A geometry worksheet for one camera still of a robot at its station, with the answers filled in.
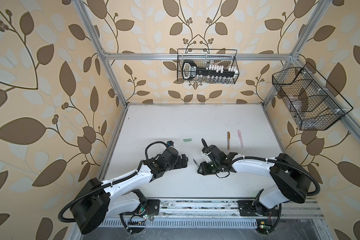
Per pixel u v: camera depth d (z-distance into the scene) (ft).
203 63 2.78
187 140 3.27
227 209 2.47
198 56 2.97
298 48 2.84
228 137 3.34
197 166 2.86
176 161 2.18
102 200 1.33
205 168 2.48
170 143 2.53
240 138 3.33
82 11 2.42
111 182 1.48
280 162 1.53
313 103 2.38
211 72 2.72
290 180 1.43
